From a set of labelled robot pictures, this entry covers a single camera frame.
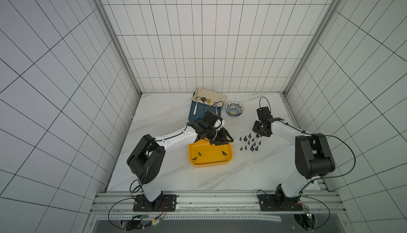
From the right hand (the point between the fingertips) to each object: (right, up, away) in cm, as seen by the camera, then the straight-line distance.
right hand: (252, 127), depth 97 cm
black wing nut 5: (-6, -11, -6) cm, 14 cm away
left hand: (-18, -6, -17) cm, 26 cm away
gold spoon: (-27, +18, +17) cm, 37 cm away
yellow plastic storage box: (-32, -14, -7) cm, 35 cm away
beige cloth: (-27, +23, +23) cm, 42 cm away
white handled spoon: (-36, +19, +17) cm, 44 cm away
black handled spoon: (-31, +19, +17) cm, 40 cm away
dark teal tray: (-33, +11, +14) cm, 38 cm away
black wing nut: (-33, -14, -8) cm, 37 cm away
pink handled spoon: (-22, +14, +14) cm, 30 cm away
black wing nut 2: (0, -12, -6) cm, 13 cm away
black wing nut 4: (+3, -9, -4) cm, 10 cm away
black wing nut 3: (-5, -7, -2) cm, 9 cm away
